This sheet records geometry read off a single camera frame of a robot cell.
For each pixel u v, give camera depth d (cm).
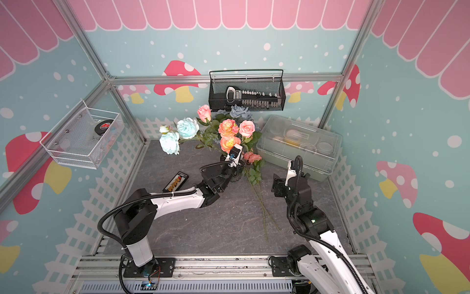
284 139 95
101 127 78
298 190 49
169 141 56
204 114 65
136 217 47
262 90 94
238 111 78
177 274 74
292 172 62
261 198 93
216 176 60
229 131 66
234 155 63
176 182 99
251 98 88
